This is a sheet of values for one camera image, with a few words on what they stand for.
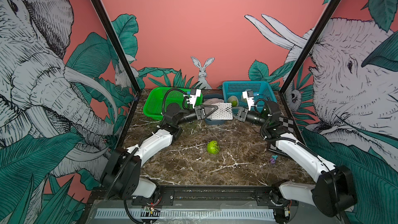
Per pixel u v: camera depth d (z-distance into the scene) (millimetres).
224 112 687
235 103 1055
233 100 1041
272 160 855
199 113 629
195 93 668
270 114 571
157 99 1172
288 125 998
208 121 966
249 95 674
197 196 751
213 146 842
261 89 1175
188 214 701
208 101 1016
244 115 647
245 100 674
